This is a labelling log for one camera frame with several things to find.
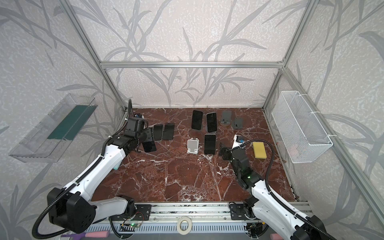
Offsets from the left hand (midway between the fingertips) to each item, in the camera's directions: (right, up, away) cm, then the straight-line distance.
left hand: (150, 127), depth 82 cm
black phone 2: (+35, +4, +15) cm, 38 cm away
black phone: (+25, +4, +21) cm, 33 cm away
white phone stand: (+23, -12, +11) cm, 28 cm away
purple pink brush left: (-26, -48, -15) cm, 57 cm away
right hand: (+43, -7, -1) cm, 43 cm away
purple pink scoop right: (+61, -48, -17) cm, 79 cm away
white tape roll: (+19, -48, -14) cm, 54 cm away
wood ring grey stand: (+46, +6, +22) cm, 51 cm away
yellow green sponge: (+65, -15, +12) cm, 68 cm away
